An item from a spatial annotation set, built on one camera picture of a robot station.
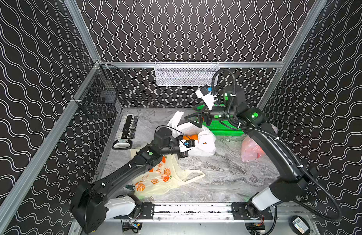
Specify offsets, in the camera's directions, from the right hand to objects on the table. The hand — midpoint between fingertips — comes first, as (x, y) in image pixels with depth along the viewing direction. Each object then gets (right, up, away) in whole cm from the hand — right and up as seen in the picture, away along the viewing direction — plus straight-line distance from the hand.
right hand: (189, 110), depth 63 cm
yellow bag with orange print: (-12, -35, +22) cm, 44 cm away
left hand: (+6, -16, +5) cm, 17 cm away
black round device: (+53, -54, +7) cm, 76 cm away
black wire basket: (-57, +11, +31) cm, 65 cm away
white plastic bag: (+9, -17, +13) cm, 23 cm away
